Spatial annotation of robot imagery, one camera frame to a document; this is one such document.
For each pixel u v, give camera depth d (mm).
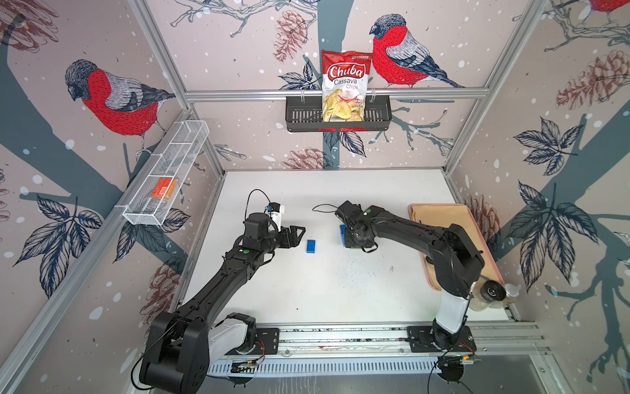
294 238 747
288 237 730
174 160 829
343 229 905
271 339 729
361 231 657
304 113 949
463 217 1012
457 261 482
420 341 727
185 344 393
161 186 714
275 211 747
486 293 726
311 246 928
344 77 854
